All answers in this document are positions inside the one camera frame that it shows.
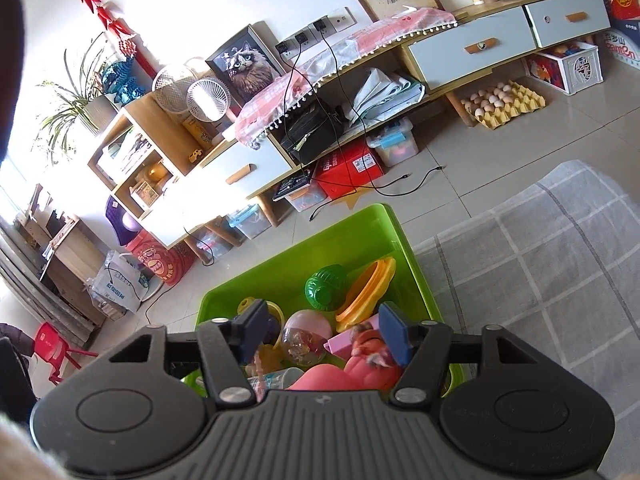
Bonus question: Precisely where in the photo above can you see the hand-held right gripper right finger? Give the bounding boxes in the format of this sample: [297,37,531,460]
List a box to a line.
[377,302,541,406]

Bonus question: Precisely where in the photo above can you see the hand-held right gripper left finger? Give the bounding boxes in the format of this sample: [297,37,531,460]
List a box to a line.
[107,300,273,408]

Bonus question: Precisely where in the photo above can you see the yellow toy pot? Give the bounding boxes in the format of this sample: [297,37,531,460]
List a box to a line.
[237,297,286,361]

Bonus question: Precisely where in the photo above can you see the pink capsule ball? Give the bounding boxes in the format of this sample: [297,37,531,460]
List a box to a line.
[281,310,333,367]

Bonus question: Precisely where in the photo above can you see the pink card box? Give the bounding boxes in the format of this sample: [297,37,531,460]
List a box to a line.
[324,317,386,356]

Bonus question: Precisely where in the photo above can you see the clear cotton swab jar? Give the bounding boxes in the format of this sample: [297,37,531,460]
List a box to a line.
[247,367,303,391]

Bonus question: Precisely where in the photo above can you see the toy corn with green husk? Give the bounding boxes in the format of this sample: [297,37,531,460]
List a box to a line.
[305,265,347,311]

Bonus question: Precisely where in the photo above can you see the pink toy pig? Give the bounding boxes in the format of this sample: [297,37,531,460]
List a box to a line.
[287,325,406,392]

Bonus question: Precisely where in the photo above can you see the green plastic box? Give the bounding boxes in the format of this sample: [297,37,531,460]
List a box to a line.
[182,203,466,401]

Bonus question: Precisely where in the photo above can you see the small clear storage box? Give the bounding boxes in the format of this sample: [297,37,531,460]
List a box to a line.
[195,230,233,261]

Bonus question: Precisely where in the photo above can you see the red printed bucket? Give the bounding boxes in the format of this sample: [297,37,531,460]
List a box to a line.
[125,230,198,287]

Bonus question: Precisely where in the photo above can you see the clear box with black keyboard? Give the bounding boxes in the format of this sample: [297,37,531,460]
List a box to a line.
[272,170,328,212]

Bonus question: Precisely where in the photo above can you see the white printed bag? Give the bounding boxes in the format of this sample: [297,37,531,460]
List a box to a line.
[86,250,146,321]

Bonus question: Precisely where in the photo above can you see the red flat box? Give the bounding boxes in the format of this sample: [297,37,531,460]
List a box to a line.
[315,140,388,200]

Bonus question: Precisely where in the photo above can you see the grey checked tablecloth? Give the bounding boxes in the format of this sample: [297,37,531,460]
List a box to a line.
[412,160,640,480]

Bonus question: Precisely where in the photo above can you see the purple plastic object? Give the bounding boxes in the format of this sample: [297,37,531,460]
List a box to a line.
[104,195,143,243]

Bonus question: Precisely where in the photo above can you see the small cardboard box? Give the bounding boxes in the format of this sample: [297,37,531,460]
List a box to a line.
[130,182,158,208]

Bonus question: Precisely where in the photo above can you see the clear box blue lid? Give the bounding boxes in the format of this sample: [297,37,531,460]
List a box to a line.
[366,120,420,167]

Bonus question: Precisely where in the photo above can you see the light wooden desk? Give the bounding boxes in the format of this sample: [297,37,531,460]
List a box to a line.
[15,185,108,331]

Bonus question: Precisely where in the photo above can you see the black bag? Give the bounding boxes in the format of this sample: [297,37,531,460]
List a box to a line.
[280,100,346,163]

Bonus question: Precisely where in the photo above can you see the stack of documents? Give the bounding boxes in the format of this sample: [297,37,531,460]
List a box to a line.
[97,132,153,173]

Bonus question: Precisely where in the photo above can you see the pink tasselled cloth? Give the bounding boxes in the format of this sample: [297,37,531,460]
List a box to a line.
[234,7,458,150]

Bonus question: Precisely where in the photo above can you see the white desk fan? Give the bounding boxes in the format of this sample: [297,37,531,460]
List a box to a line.
[186,77,233,141]

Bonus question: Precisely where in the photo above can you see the wooden shelf cabinet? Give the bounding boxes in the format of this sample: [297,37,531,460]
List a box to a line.
[87,91,236,251]

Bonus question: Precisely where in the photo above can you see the pile of white bags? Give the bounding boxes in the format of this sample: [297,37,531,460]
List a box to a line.
[347,67,426,123]

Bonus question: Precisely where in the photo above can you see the yellow egg tray with eggs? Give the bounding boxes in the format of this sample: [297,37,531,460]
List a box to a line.
[460,81,546,128]

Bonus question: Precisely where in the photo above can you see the white woven hand fan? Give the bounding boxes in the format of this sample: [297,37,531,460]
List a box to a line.
[151,64,198,106]

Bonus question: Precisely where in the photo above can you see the framed cat picture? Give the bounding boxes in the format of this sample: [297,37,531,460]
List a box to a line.
[205,24,285,108]

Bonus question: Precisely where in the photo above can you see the cream fuzzy sleeve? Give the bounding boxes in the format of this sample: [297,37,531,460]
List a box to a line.
[0,400,68,480]

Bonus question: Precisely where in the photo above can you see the potted green plant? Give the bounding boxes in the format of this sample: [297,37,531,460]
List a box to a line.
[37,32,121,166]

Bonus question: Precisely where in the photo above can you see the blue figurine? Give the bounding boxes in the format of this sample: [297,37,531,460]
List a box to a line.
[101,55,146,106]

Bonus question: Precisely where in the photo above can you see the wooden tv cabinet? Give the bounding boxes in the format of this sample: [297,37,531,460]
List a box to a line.
[197,0,612,241]

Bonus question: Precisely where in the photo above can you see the white plastic crate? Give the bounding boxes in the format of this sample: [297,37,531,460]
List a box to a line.
[522,42,601,96]

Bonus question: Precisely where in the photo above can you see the dark cloth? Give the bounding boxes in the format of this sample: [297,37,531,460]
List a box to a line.
[0,0,23,166]

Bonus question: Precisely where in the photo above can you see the blue white carton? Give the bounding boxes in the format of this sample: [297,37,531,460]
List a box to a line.
[597,17,640,68]

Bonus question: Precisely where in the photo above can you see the clear box teal handles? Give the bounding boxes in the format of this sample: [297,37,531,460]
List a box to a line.
[226,205,273,240]

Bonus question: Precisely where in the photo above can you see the black cable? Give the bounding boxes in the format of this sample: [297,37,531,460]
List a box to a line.
[182,210,216,267]
[307,22,446,223]
[280,35,321,161]

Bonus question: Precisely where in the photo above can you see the wall power outlets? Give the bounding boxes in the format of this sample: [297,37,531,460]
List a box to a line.
[275,6,357,58]

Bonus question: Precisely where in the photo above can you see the red chili string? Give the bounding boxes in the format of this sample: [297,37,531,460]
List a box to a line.
[55,0,157,77]

